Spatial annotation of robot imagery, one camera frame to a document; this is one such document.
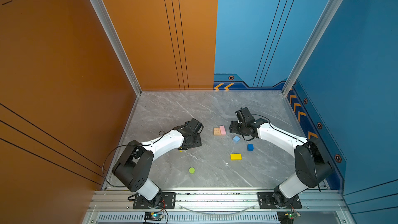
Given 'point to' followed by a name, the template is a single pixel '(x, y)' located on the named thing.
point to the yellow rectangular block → (236, 156)
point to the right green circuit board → (285, 217)
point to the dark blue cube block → (250, 147)
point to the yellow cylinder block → (181, 151)
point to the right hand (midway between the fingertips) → (232, 128)
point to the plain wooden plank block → (216, 128)
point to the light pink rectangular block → (223, 130)
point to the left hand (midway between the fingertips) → (197, 141)
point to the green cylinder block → (192, 170)
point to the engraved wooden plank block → (217, 132)
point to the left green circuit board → (153, 216)
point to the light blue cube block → (236, 139)
